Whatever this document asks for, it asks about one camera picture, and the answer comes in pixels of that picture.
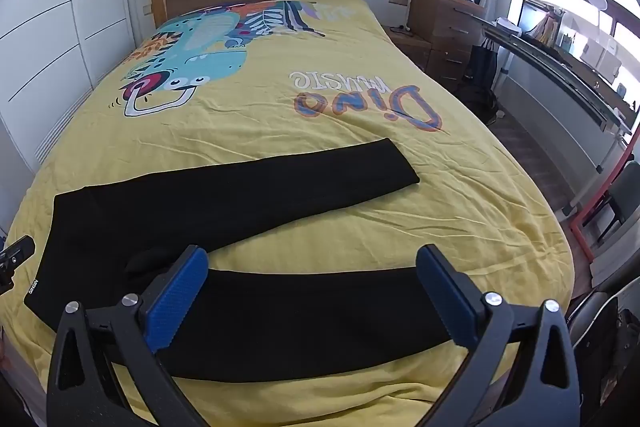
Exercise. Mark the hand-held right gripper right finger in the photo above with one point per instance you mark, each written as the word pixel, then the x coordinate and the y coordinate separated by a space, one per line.
pixel 445 299

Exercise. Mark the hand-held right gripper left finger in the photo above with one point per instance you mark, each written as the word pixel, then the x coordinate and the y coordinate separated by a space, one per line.
pixel 179 302

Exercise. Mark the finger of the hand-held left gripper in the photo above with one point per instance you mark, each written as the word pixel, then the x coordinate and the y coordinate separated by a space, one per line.
pixel 17 253

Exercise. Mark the black pants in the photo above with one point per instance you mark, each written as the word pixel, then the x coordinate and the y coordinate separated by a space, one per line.
pixel 250 207

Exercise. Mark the black chair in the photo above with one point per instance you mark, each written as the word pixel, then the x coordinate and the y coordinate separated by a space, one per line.
pixel 605 347

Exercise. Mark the yellow printed blanket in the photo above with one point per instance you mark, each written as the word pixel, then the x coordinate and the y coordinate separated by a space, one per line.
pixel 350 132

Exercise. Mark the black backpack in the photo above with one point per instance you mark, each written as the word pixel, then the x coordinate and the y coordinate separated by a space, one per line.
pixel 477 102

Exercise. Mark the grey office chair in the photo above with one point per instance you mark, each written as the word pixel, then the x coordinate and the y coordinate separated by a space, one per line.
pixel 625 197

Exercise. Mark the white wardrobe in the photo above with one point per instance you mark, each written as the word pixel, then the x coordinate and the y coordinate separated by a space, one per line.
pixel 50 32

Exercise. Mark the black bag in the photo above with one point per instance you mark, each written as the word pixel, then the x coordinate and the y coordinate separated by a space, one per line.
pixel 482 64

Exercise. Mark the wooden nightstand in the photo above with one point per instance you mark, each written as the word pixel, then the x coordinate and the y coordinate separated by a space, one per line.
pixel 407 47

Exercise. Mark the glass desk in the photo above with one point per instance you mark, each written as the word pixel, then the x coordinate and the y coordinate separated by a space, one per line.
pixel 565 67

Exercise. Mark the wooden dresser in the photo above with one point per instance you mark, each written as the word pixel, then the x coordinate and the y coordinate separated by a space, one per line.
pixel 440 22

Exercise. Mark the red metal frame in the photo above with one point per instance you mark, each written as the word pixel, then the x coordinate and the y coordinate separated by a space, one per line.
pixel 582 232

